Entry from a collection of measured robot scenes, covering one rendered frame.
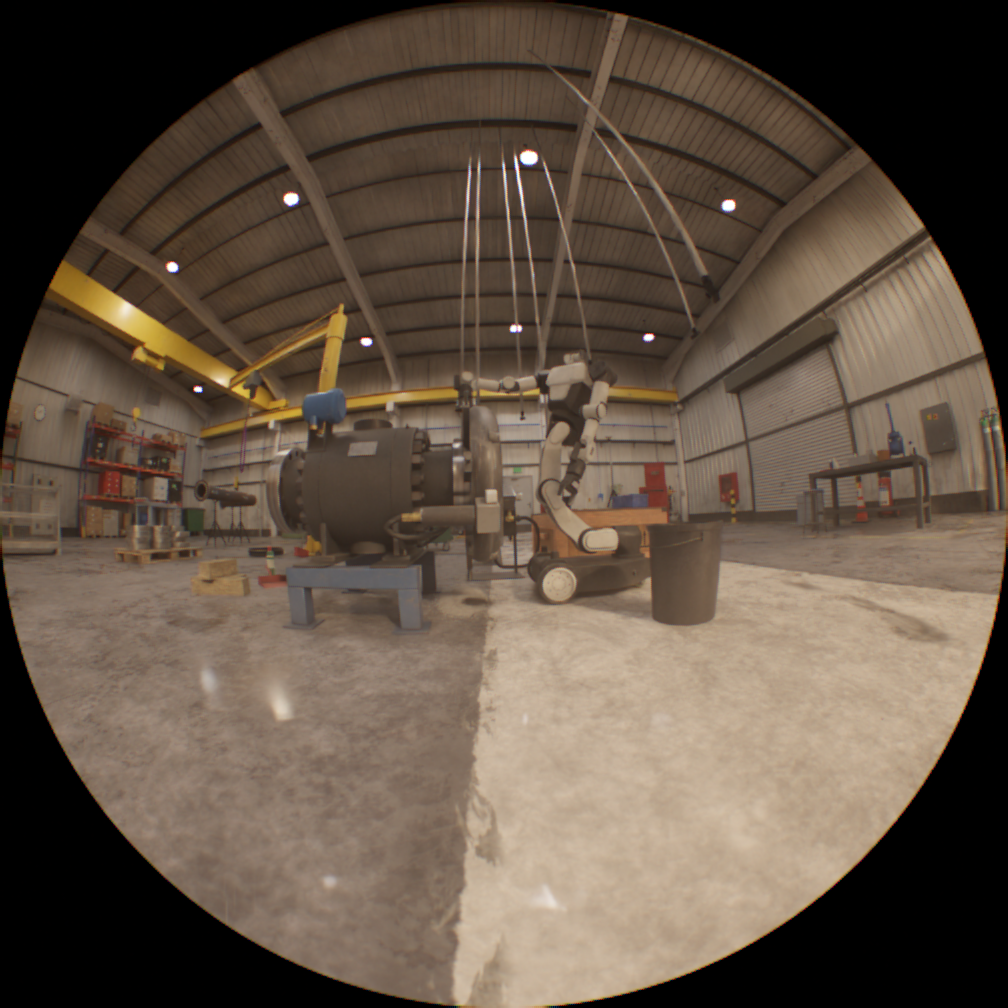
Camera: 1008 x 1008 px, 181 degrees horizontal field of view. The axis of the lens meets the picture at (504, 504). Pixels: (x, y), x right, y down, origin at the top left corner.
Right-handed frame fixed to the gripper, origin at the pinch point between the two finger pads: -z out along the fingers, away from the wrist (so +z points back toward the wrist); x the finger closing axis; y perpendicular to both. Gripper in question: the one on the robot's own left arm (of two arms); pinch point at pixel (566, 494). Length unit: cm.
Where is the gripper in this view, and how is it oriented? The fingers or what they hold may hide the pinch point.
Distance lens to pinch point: 156.9
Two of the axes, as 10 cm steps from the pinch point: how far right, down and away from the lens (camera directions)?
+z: 3.9, -9.0, 2.0
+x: -6.3, -4.2, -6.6
